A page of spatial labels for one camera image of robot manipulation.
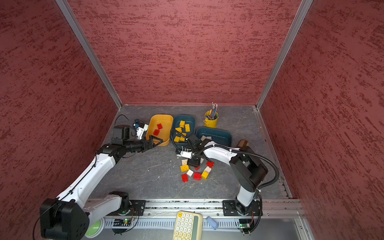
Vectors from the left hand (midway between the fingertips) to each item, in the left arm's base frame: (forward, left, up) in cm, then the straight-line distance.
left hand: (158, 146), depth 77 cm
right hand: (-1, -17, -16) cm, 23 cm away
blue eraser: (-32, -28, -15) cm, 45 cm away
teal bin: (+31, -15, -14) cm, 37 cm away
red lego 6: (-5, -21, -17) cm, 28 cm away
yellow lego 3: (+15, -11, -17) cm, 25 cm away
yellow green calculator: (-33, -17, -16) cm, 41 cm away
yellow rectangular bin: (+30, +2, -17) cm, 35 cm away
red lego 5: (-10, -21, -18) cm, 30 cm away
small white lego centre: (-8, -17, -17) cm, 25 cm away
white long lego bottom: (+16, -26, -16) cm, 34 cm away
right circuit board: (-32, -44, -18) cm, 58 cm away
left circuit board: (-32, +16, -19) cm, 41 cm away
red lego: (+26, +7, -17) cm, 31 cm away
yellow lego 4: (-5, -13, -17) cm, 23 cm away
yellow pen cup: (+24, -31, -11) cm, 41 cm away
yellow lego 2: (+12, -8, -13) cm, 19 cm away
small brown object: (+12, -52, -16) cm, 55 cm away
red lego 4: (-11, -14, -19) cm, 25 cm away
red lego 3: (-2, -29, -18) cm, 34 cm away
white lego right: (-6, -27, -17) cm, 33 cm away
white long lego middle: (-1, -13, -17) cm, 22 cm away
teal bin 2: (+19, -35, -18) cm, 44 cm away
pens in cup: (+29, -31, -6) cm, 43 cm away
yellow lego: (+27, -10, -15) cm, 32 cm away
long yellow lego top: (+25, -14, -17) cm, 33 cm away
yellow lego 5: (-10, -25, -15) cm, 31 cm away
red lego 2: (+20, +9, -17) cm, 28 cm away
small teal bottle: (+24, +21, -11) cm, 33 cm away
